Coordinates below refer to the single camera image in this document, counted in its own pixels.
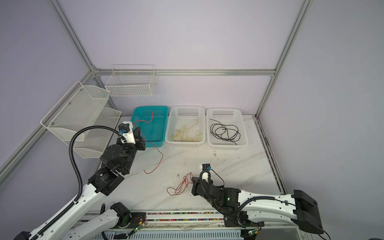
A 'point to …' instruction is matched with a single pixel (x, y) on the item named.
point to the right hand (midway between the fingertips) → (189, 180)
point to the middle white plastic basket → (179, 115)
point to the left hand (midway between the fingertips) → (138, 128)
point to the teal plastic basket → (153, 123)
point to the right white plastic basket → (226, 116)
